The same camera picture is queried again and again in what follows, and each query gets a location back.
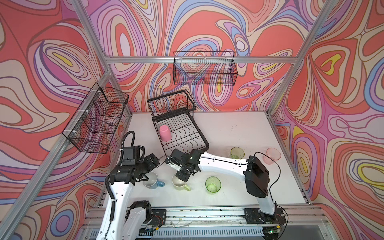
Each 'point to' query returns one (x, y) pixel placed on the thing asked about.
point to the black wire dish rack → (175, 128)
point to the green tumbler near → (213, 184)
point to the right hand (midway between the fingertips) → (185, 175)
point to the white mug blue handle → (152, 182)
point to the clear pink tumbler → (274, 153)
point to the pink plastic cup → (165, 133)
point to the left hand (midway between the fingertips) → (155, 162)
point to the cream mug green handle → (179, 184)
